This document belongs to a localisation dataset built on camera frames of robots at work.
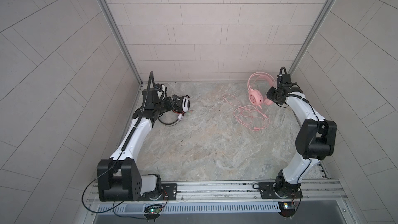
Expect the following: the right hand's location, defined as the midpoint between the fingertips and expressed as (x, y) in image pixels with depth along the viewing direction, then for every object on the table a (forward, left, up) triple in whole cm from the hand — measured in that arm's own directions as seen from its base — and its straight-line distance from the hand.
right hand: (268, 93), depth 93 cm
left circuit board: (-52, +64, -10) cm, 83 cm away
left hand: (-6, +52, +8) cm, 53 cm away
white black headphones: (-2, +51, -4) cm, 51 cm away
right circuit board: (-55, +5, -15) cm, 57 cm away
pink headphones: (-4, +10, +3) cm, 11 cm away
